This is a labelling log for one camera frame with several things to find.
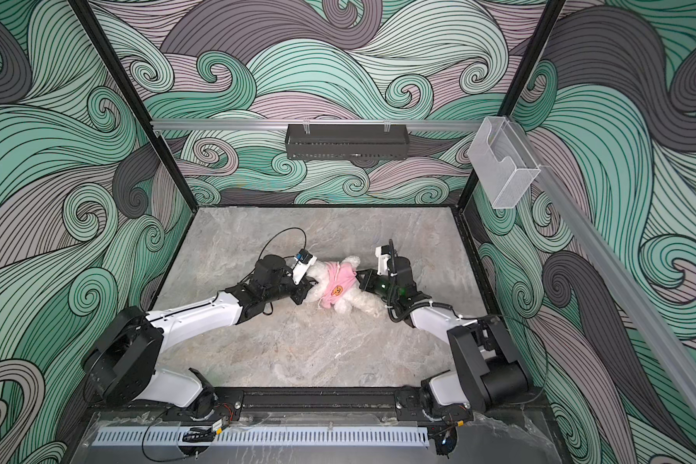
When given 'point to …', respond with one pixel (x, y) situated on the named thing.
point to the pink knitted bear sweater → (338, 277)
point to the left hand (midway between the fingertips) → (315, 275)
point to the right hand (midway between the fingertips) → (357, 273)
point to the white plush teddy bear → (352, 300)
